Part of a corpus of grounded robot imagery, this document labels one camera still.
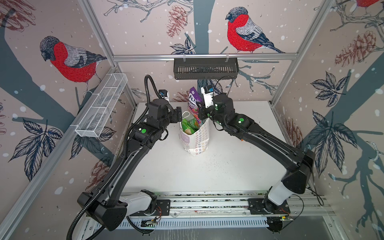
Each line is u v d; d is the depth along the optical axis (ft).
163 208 2.40
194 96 2.29
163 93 1.91
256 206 2.39
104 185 1.25
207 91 1.91
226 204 2.50
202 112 2.03
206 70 3.44
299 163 1.38
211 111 1.94
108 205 1.23
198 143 2.79
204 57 2.95
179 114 2.07
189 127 2.67
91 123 2.32
